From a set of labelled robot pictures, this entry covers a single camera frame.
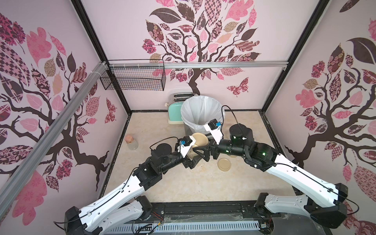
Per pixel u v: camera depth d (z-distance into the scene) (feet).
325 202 1.29
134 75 3.11
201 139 2.00
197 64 3.05
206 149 1.67
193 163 1.94
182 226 2.32
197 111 3.12
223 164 2.94
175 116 3.33
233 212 2.44
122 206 1.86
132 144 3.02
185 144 1.75
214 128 1.68
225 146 1.71
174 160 1.86
